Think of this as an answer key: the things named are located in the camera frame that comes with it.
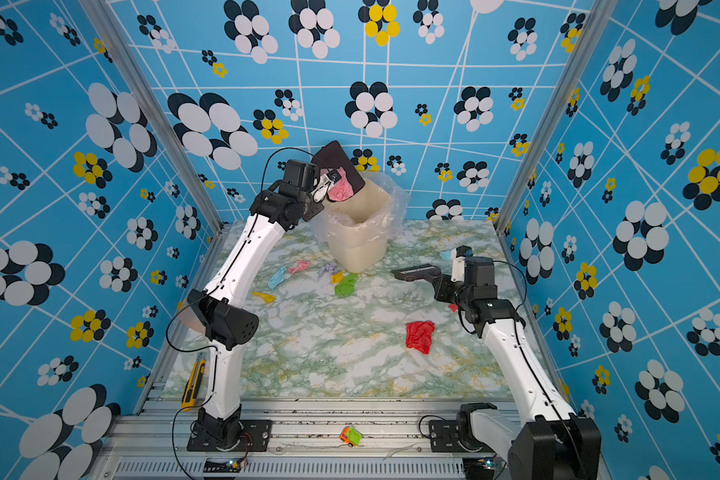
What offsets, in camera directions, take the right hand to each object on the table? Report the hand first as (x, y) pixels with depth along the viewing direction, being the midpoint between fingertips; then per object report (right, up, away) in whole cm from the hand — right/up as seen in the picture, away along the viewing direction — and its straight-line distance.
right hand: (439, 280), depth 82 cm
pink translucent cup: (-78, -14, +14) cm, 81 cm away
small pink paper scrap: (-45, +3, +25) cm, 51 cm away
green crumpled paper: (-27, -4, +20) cm, 34 cm away
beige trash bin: (-23, +15, +3) cm, 27 cm away
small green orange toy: (-24, -37, -10) cm, 45 cm away
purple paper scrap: (-33, +2, +23) cm, 41 cm away
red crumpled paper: (-5, -17, +7) cm, 19 cm away
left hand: (-37, +26, +1) cm, 45 cm away
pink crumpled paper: (-28, +26, +3) cm, 38 cm away
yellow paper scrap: (-30, -1, +21) cm, 36 cm away
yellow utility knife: (-68, -29, -1) cm, 74 cm away
